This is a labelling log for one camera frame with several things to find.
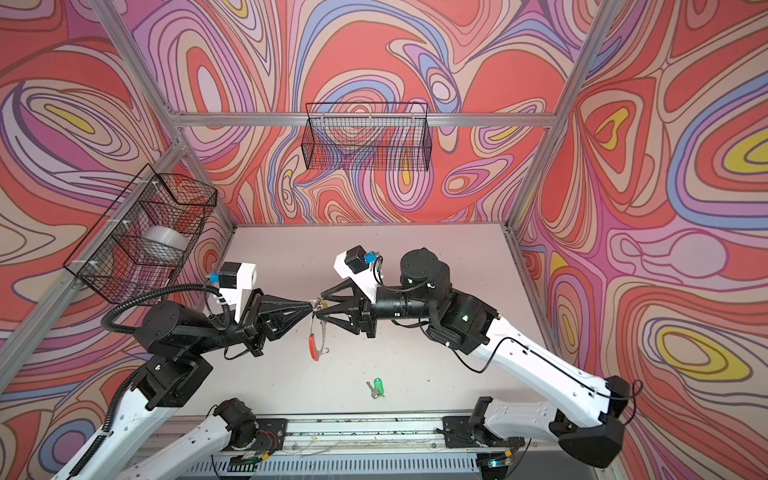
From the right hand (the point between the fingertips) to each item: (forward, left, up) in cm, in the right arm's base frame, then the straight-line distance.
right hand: (326, 314), depth 52 cm
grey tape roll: (+23, +42, -4) cm, 48 cm away
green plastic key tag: (-1, -8, -40) cm, 40 cm away
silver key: (-3, -7, -39) cm, 40 cm away
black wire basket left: (+22, +48, -5) cm, 53 cm away
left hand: (-2, +2, +4) cm, 5 cm away
